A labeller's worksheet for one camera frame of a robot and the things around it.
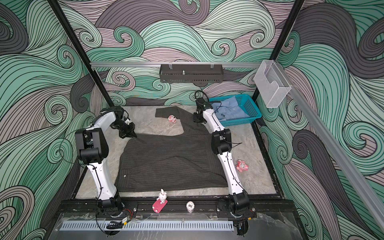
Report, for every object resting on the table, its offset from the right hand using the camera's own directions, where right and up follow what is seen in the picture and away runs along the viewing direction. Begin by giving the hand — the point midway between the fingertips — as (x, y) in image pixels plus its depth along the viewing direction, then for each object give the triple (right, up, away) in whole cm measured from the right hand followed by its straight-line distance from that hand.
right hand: (198, 119), depth 112 cm
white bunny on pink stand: (-21, -41, -40) cm, 61 cm away
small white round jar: (-7, -41, -42) cm, 60 cm away
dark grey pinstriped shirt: (-31, -26, -21) cm, 46 cm away
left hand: (-42, -10, -17) cm, 46 cm away
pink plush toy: (+23, -27, -27) cm, 45 cm away
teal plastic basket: (+39, +12, +4) cm, 41 cm away
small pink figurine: (-21, +1, -2) cm, 21 cm away
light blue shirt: (+25, +7, +3) cm, 26 cm away
